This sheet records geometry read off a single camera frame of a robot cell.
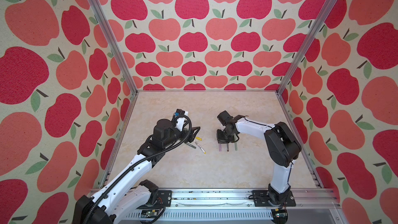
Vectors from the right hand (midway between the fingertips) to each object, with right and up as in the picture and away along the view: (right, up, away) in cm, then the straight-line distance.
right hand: (221, 140), depth 94 cm
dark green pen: (-19, -2, -1) cm, 19 cm away
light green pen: (+9, -3, -1) cm, 9 cm away
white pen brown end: (+3, -3, -3) cm, 6 cm away
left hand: (-15, +12, -20) cm, 28 cm away
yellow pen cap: (-14, +1, +2) cm, 14 cm away
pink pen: (-1, -3, -2) cm, 4 cm away
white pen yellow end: (-12, -3, -3) cm, 13 cm away
